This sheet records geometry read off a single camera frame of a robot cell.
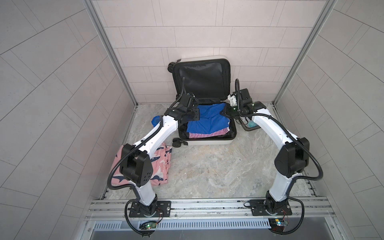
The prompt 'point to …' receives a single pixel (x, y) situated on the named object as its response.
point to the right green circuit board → (277, 224)
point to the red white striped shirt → (195, 135)
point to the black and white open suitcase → (206, 80)
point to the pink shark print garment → (160, 160)
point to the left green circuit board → (151, 225)
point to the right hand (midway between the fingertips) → (218, 111)
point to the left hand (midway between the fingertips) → (201, 110)
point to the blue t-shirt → (211, 119)
